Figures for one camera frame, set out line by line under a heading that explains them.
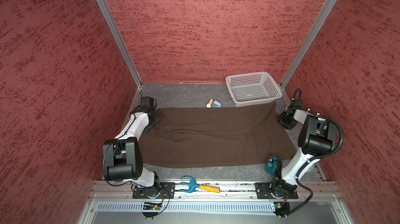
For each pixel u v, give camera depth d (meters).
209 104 1.07
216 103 1.06
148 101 0.71
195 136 0.94
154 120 0.82
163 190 0.74
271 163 0.76
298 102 0.81
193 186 0.74
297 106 0.80
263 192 0.73
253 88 1.18
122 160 0.44
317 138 0.52
